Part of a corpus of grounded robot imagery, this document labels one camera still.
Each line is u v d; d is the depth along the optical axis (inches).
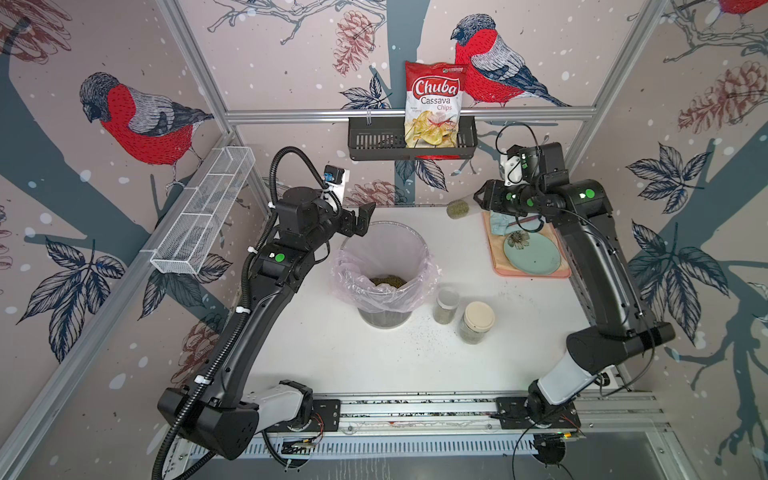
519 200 22.3
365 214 23.2
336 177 21.5
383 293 26.4
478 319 29.9
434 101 32.9
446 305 32.0
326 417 28.8
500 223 44.8
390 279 38.6
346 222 23.6
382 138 39.7
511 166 24.6
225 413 15.9
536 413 26.0
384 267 36.5
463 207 31.7
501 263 39.8
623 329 16.3
